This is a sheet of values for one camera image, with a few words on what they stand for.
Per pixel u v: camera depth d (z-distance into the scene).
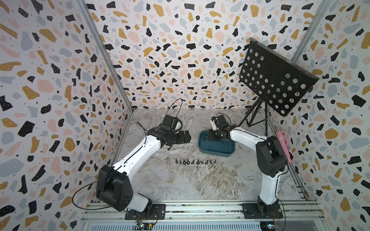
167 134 0.59
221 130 0.75
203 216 0.73
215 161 0.92
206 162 0.92
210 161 0.92
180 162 0.92
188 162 0.92
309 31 0.80
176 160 0.92
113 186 0.41
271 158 0.52
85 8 0.70
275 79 0.74
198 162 0.92
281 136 1.06
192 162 0.92
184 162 0.92
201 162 0.92
